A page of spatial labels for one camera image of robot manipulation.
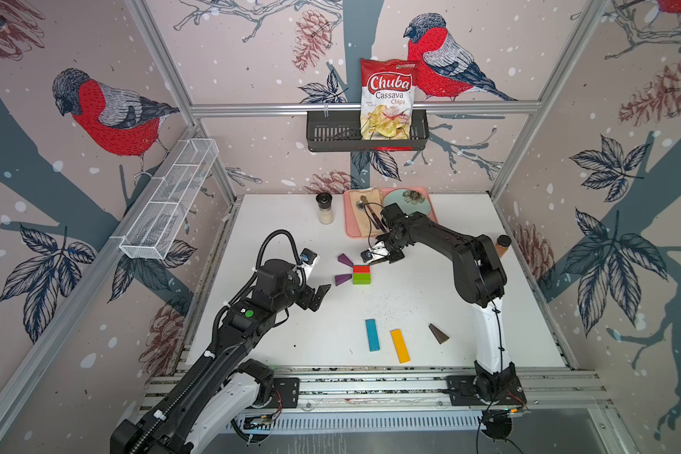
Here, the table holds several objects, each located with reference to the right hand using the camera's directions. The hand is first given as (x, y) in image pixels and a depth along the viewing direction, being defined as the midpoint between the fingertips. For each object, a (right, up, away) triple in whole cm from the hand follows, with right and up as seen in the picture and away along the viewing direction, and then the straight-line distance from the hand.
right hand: (378, 249), depth 101 cm
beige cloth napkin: (-4, +9, +9) cm, 13 cm away
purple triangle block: (-13, -3, -2) cm, 14 cm away
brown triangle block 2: (+16, -23, -20) cm, 34 cm away
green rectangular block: (-7, -10, -6) cm, 13 cm away
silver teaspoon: (-6, +16, +13) cm, 21 cm away
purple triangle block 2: (-14, -9, -8) cm, 19 cm away
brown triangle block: (-2, -3, -12) cm, 13 cm away
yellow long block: (+4, -26, -20) cm, 33 cm away
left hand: (-19, -3, -24) cm, 31 cm away
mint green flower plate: (+15, +19, +17) cm, 29 cm away
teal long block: (-4, -24, -18) cm, 30 cm away
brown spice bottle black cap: (+43, +4, -6) cm, 43 cm away
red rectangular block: (-7, -6, -7) cm, 11 cm away
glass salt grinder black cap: (-20, +18, +3) cm, 27 cm away
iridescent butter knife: (-5, +20, +19) cm, 28 cm away
